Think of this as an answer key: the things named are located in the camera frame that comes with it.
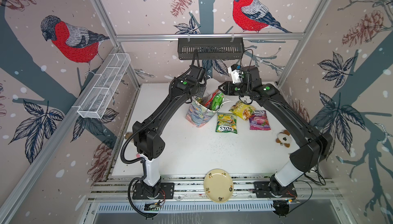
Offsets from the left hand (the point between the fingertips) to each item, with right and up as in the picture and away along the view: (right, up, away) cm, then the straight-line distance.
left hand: (198, 87), depth 82 cm
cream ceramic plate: (+10, -50, -7) cm, 52 cm away
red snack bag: (+5, -9, 0) cm, 11 cm away
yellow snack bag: (+30, -15, +18) cm, 39 cm away
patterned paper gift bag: (0, -15, +1) cm, 15 cm away
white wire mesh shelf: (-50, +1, -4) cm, 50 cm away
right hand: (+11, -1, -6) cm, 12 cm away
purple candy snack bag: (+39, -21, +14) cm, 46 cm away
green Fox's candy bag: (+18, -22, +13) cm, 31 cm away
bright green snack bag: (+11, -8, +5) cm, 15 cm away
